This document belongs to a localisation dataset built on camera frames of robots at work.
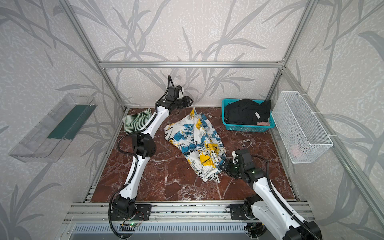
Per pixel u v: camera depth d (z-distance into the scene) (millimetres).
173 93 819
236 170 687
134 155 670
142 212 730
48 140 644
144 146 657
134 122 1085
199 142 934
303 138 612
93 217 734
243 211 735
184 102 915
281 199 471
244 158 637
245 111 1050
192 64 954
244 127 1012
